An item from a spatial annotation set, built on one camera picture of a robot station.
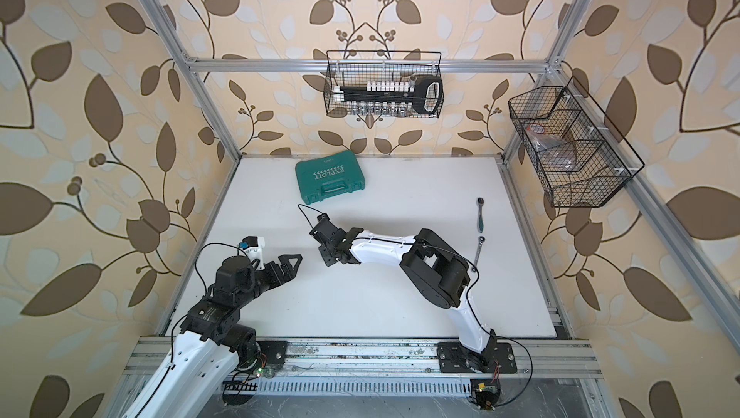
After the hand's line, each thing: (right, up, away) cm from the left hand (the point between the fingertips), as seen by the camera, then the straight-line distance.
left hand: (287, 259), depth 79 cm
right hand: (+11, 0, +14) cm, 17 cm away
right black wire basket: (+77, +28, -7) cm, 82 cm away
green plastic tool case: (+6, +24, +29) cm, 38 cm away
